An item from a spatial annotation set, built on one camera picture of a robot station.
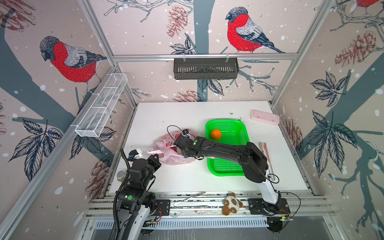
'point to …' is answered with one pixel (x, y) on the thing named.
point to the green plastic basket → (233, 131)
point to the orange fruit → (215, 134)
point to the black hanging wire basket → (206, 68)
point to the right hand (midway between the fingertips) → (187, 150)
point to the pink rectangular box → (271, 118)
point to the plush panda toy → (231, 204)
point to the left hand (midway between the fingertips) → (158, 154)
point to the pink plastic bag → (164, 146)
